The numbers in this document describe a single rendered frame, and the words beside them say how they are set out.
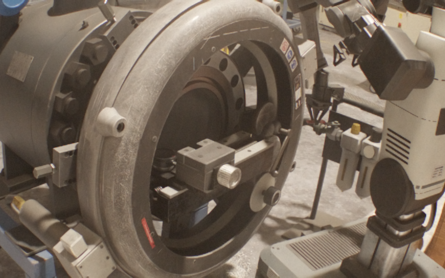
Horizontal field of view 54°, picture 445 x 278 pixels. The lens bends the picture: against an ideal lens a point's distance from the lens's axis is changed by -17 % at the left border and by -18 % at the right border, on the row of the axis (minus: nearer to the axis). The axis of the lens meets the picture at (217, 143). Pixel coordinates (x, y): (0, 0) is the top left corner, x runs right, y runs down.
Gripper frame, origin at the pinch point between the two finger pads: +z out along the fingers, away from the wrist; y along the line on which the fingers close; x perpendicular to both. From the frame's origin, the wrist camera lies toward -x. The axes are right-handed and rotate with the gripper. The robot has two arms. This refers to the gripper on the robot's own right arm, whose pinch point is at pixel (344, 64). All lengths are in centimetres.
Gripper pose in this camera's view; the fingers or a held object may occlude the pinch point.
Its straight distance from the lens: 182.0
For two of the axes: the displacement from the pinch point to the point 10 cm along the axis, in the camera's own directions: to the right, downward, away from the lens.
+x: 3.4, 7.9, -5.1
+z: -3.2, 6.0, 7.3
